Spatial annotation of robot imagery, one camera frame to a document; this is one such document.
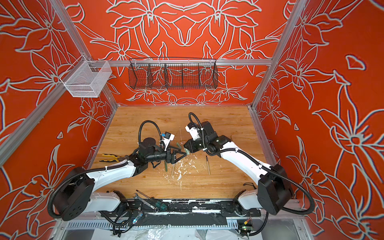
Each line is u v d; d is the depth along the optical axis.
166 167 0.88
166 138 0.71
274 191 0.40
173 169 0.85
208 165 0.87
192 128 0.71
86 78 0.92
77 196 0.41
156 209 0.73
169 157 0.69
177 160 0.70
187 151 0.77
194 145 0.69
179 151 0.78
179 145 0.79
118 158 0.90
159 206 0.73
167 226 0.70
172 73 1.00
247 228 0.68
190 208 0.74
